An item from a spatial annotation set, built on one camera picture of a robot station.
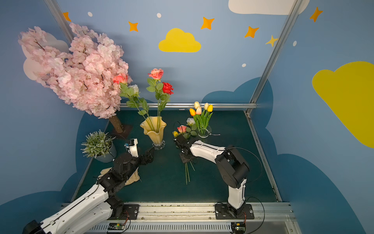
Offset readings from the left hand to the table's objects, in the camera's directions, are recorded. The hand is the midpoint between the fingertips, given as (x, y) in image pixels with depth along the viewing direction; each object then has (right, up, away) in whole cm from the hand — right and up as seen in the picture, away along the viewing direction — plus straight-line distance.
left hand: (147, 146), depth 79 cm
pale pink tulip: (+29, +19, +2) cm, 35 cm away
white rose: (+25, +14, +29) cm, 41 cm away
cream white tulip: (+34, +23, +9) cm, 42 cm away
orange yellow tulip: (+26, +19, +2) cm, 32 cm away
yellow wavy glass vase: (+1, +11, +12) cm, 16 cm away
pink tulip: (+31, +7, +12) cm, 34 cm away
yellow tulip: (+36, +21, +5) cm, 42 cm away
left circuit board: (-13, -39, -7) cm, 42 cm away
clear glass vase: (+33, +8, +12) cm, 36 cm away
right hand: (+23, -8, +14) cm, 28 cm away
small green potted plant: (-28, 0, +3) cm, 28 cm away
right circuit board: (+49, -41, -6) cm, 64 cm away
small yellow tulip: (+14, +6, +22) cm, 27 cm away
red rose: (+9, +27, +3) cm, 29 cm away
